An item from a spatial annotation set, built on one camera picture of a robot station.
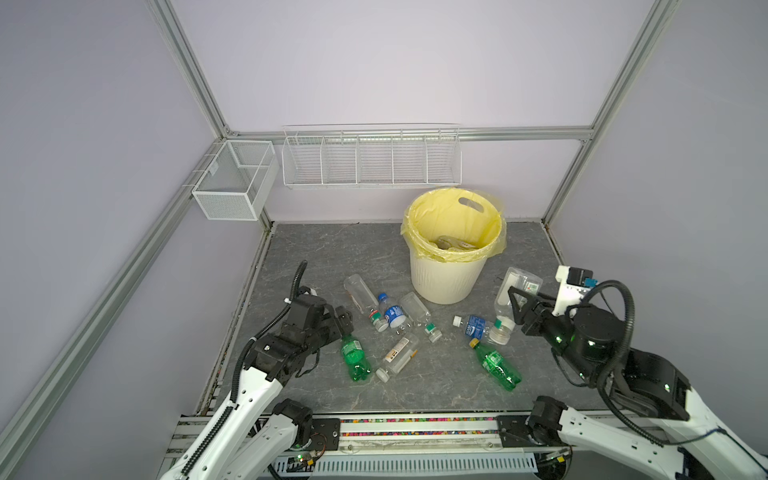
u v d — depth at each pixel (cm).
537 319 51
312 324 58
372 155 99
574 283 49
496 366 80
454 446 73
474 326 87
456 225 97
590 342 41
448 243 99
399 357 81
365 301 96
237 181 103
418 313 93
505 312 61
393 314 89
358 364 79
